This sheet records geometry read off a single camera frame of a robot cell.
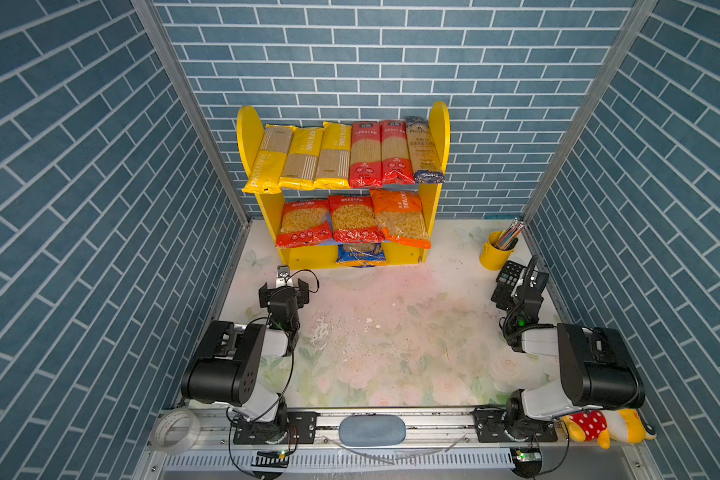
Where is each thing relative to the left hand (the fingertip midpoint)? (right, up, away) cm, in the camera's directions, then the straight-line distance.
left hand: (284, 280), depth 92 cm
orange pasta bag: (+38, +20, +5) cm, 43 cm away
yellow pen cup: (+70, +6, +11) cm, 71 cm away
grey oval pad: (+28, -34, -21) cm, 48 cm away
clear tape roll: (-24, -33, -21) cm, 45 cm away
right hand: (+73, -1, 0) cm, 73 cm away
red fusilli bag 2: (+21, +19, +4) cm, 29 cm away
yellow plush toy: (+86, -31, -24) cm, 95 cm away
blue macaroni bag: (+24, +8, +9) cm, 27 cm away
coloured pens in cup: (+73, +14, +6) cm, 75 cm away
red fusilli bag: (+6, +18, +1) cm, 19 cm away
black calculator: (+74, -1, +8) cm, 74 cm away
